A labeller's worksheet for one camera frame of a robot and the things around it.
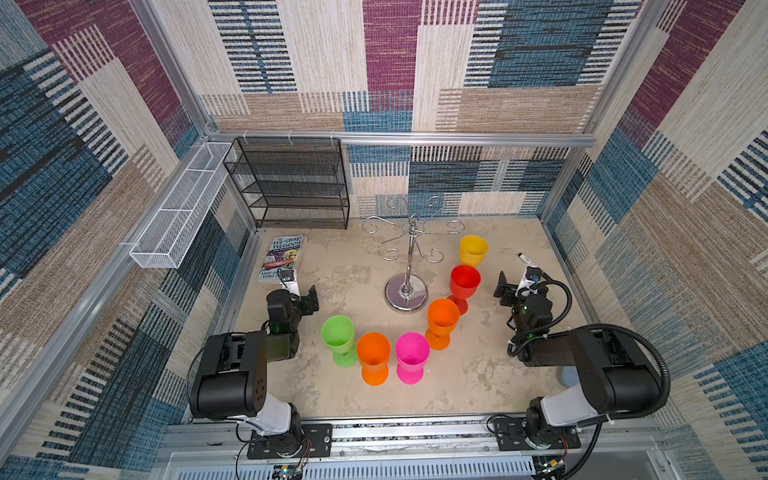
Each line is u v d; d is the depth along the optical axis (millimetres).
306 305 846
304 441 729
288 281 810
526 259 1059
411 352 779
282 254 1083
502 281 846
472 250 967
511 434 732
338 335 831
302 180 1091
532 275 759
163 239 704
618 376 448
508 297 818
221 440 744
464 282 877
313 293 913
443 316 831
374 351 760
